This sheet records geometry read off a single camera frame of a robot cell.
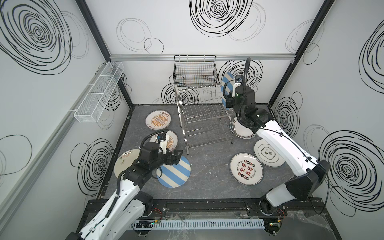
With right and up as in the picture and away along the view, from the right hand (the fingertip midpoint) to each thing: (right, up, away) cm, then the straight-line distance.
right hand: (231, 90), depth 72 cm
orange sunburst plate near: (-33, -28, +27) cm, 51 cm away
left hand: (-27, -30, +4) cm, 41 cm away
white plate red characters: (+13, -44, +14) cm, 48 cm away
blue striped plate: (-29, -47, +12) cm, 56 cm away
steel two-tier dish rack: (-13, -14, 0) cm, 19 cm away
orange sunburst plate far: (-45, -15, +37) cm, 60 cm away
